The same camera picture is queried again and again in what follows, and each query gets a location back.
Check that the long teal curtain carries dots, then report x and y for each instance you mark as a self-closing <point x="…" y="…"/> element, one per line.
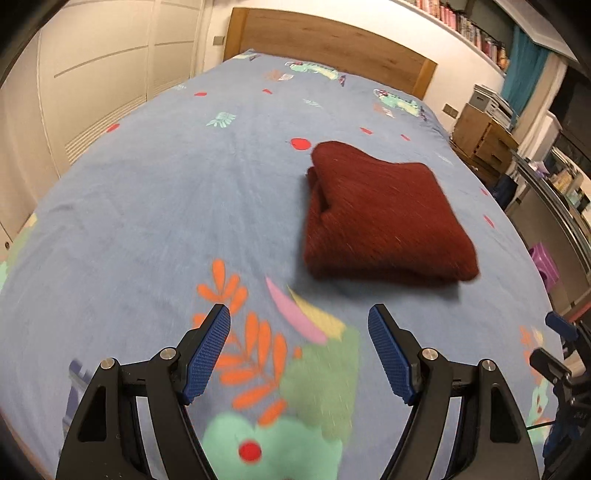
<point x="524" y="69"/>

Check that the grey desk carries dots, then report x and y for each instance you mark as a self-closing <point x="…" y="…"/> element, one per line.
<point x="554" y="198"/>

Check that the row of books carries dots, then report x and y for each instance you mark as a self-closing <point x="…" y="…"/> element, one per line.
<point x="461" y="21"/>

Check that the wide wall socket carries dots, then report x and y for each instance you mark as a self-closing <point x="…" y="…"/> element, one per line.
<point x="449" y="110"/>

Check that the wooden headboard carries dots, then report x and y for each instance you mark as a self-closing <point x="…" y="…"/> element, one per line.
<point x="323" y="41"/>

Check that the wooden drawer cabinet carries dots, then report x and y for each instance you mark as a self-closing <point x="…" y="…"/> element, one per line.
<point x="485" y="138"/>

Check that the purple plastic stool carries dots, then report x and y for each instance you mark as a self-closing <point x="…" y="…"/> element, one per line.
<point x="545" y="265"/>

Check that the white wardrobe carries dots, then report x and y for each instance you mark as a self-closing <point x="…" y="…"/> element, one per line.
<point x="92" y="69"/>

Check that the grey printer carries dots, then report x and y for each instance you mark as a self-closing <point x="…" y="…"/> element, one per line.
<point x="491" y="104"/>

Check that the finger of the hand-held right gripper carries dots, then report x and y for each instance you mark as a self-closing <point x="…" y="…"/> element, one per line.
<point x="558" y="324"/>
<point x="549" y="364"/>

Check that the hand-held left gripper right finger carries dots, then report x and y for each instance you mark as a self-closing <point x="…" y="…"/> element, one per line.
<point x="390" y="355"/>

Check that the navy tote bag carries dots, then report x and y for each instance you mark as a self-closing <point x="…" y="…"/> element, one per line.
<point x="506" y="190"/>

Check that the dark red knitted sweater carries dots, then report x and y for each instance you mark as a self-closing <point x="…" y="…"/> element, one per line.
<point x="388" y="217"/>

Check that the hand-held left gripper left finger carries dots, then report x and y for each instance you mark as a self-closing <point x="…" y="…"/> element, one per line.
<point x="210" y="350"/>

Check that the bed with blue patterned cover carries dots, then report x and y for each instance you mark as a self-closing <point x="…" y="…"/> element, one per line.
<point x="161" y="184"/>

